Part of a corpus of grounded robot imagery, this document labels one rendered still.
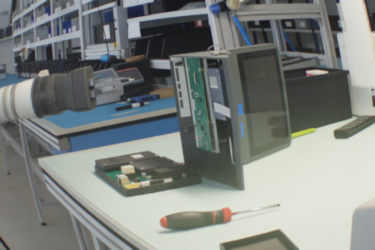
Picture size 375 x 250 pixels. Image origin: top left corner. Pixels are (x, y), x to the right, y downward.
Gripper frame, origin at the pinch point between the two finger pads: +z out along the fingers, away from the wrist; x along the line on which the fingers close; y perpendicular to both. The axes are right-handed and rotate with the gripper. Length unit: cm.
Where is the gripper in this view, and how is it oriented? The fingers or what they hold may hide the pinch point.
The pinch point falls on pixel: (129, 80)
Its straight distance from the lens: 132.6
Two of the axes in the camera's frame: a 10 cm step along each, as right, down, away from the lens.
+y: -2.0, 1.6, -9.7
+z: 9.7, -1.1, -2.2
